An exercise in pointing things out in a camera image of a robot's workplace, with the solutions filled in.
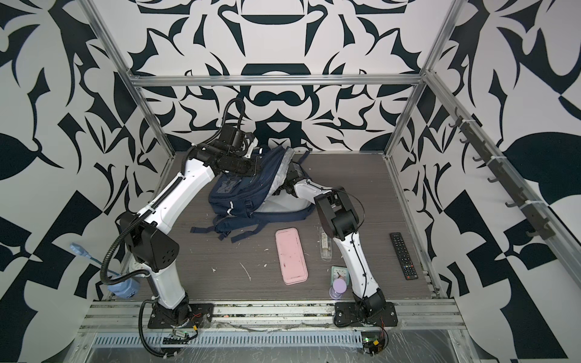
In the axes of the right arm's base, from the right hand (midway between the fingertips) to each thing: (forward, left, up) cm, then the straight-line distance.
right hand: (255, 180), depth 100 cm
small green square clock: (-37, -33, -6) cm, 50 cm away
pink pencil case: (-31, -16, -6) cm, 36 cm away
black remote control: (-31, -58, -7) cm, 66 cm away
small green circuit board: (-57, -41, -9) cm, 71 cm away
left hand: (-7, -5, +18) cm, 20 cm away
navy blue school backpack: (-13, +5, +4) cm, 15 cm away
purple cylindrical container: (-44, -30, +1) cm, 53 cm away
